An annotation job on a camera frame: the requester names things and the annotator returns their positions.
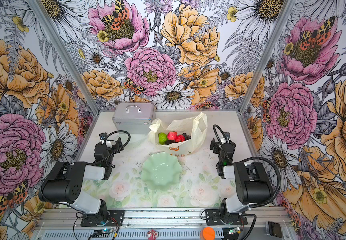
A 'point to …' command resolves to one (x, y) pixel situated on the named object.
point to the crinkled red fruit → (180, 138)
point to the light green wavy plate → (161, 171)
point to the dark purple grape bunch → (186, 137)
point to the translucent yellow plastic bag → (180, 149)
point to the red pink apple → (171, 135)
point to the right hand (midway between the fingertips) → (220, 142)
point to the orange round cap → (207, 233)
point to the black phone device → (275, 229)
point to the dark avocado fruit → (167, 142)
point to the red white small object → (152, 235)
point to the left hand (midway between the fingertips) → (113, 142)
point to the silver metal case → (135, 117)
